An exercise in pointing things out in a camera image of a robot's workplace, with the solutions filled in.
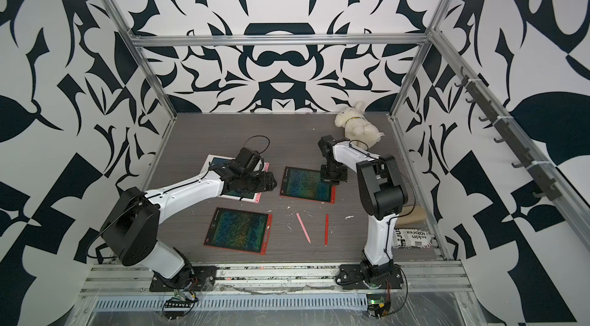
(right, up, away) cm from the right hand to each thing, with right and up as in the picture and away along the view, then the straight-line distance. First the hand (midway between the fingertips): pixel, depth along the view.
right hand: (331, 179), depth 97 cm
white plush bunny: (+12, +22, +5) cm, 25 cm away
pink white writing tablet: (-32, -6, -5) cm, 33 cm away
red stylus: (-3, -16, -11) cm, 20 cm away
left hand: (-25, +1, -9) cm, 26 cm away
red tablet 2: (-35, -16, -12) cm, 40 cm away
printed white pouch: (+25, -17, -17) cm, 35 cm away
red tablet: (-10, -2, 0) cm, 10 cm away
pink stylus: (-11, -17, -14) cm, 24 cm away
